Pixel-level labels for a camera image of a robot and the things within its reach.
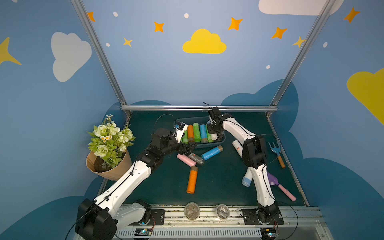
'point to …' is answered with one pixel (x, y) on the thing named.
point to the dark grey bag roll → (196, 158)
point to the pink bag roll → (186, 159)
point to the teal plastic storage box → (202, 120)
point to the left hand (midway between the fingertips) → (192, 137)
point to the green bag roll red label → (197, 133)
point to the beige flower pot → (101, 166)
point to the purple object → (273, 180)
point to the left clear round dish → (192, 211)
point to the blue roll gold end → (208, 155)
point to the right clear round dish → (222, 211)
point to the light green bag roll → (185, 138)
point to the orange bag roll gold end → (190, 133)
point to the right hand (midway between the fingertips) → (214, 128)
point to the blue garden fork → (277, 150)
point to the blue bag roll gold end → (204, 139)
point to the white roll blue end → (214, 136)
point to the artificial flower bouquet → (107, 139)
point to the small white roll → (247, 178)
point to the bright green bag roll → (209, 137)
